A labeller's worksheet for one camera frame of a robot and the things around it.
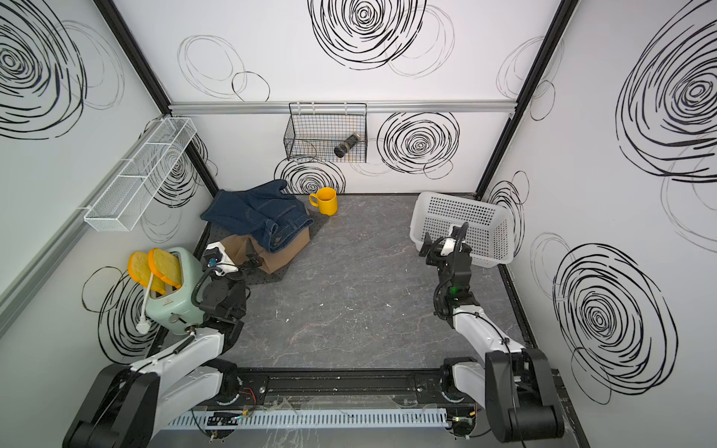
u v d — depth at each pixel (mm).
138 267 723
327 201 1084
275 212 1088
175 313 737
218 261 651
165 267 763
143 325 732
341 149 889
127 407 860
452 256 680
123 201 723
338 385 749
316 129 963
